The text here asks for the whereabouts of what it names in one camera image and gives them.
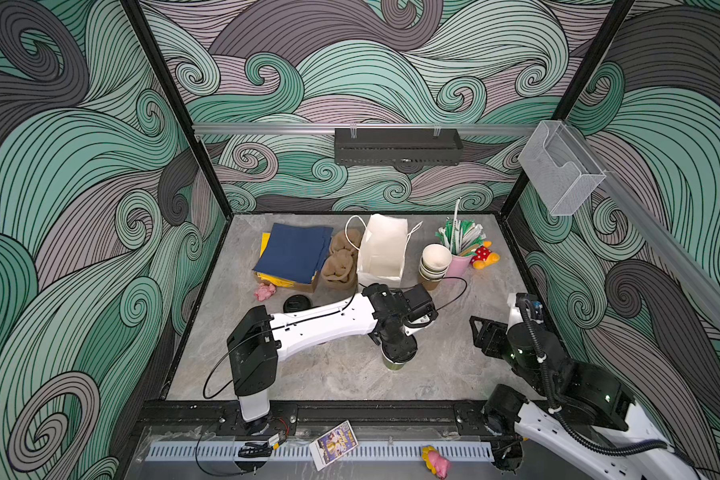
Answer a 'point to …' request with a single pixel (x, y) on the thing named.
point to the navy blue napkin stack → (295, 252)
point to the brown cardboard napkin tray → (296, 288)
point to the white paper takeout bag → (381, 254)
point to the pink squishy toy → (264, 291)
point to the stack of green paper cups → (434, 264)
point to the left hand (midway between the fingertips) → (400, 341)
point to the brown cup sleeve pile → (339, 263)
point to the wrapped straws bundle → (461, 236)
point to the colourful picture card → (333, 445)
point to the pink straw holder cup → (458, 265)
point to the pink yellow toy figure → (433, 460)
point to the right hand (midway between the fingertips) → (480, 324)
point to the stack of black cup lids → (295, 303)
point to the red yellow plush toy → (483, 256)
